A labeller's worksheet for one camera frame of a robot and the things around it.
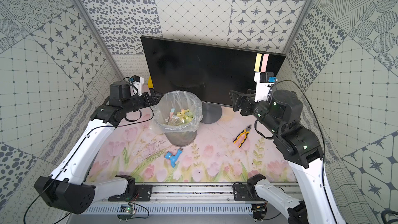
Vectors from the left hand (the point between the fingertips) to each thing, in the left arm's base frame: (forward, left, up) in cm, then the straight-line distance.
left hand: (154, 91), depth 73 cm
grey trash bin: (-14, -12, -22) cm, 29 cm away
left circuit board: (-44, +11, -33) cm, 56 cm away
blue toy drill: (-20, -5, -31) cm, 37 cm away
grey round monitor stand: (+11, -29, -32) cm, 44 cm away
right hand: (-11, -38, +11) cm, 41 cm away
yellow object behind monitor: (+9, +5, -2) cm, 11 cm away
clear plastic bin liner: (+4, -10, -11) cm, 16 cm away
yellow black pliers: (-3, -50, -33) cm, 59 cm away
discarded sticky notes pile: (-5, -11, -16) cm, 20 cm away
